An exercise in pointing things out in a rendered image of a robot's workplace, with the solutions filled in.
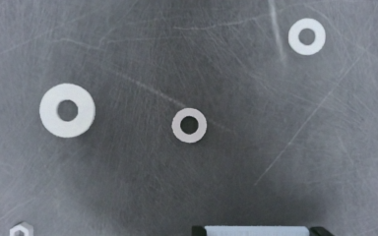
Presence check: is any light grey metal plate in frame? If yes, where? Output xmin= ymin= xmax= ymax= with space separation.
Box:
xmin=205 ymin=226 xmax=309 ymax=236

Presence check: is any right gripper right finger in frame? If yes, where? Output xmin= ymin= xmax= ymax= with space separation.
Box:
xmin=307 ymin=226 xmax=335 ymax=236

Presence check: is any light grey ring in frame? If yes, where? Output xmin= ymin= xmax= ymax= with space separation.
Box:
xmin=172 ymin=107 xmax=207 ymax=143

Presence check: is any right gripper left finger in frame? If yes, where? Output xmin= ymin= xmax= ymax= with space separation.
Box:
xmin=192 ymin=225 xmax=207 ymax=236

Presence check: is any white flat washer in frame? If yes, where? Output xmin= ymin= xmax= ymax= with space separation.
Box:
xmin=288 ymin=19 xmax=325 ymax=55
xmin=40 ymin=84 xmax=95 ymax=137

